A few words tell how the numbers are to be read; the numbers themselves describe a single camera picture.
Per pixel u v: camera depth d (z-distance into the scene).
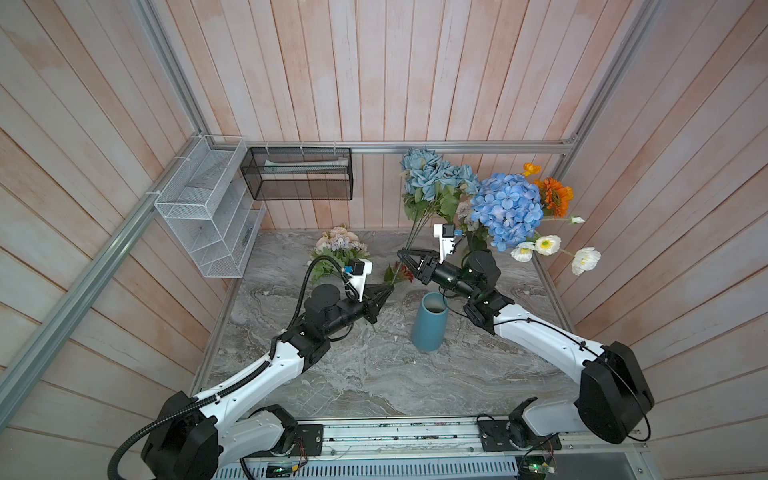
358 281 0.64
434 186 0.66
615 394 0.42
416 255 0.68
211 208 0.69
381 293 0.71
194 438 0.39
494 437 0.73
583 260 0.58
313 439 0.73
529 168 0.78
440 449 0.73
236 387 0.45
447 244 0.66
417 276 0.67
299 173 1.04
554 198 0.73
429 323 0.75
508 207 0.64
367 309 0.65
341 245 1.01
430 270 0.64
